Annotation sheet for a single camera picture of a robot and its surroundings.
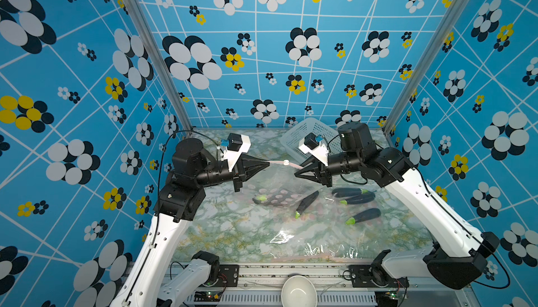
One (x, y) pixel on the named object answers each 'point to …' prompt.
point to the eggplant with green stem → (365, 215)
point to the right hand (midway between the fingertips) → (300, 169)
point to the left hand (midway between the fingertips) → (269, 162)
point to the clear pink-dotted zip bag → (365, 221)
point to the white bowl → (298, 291)
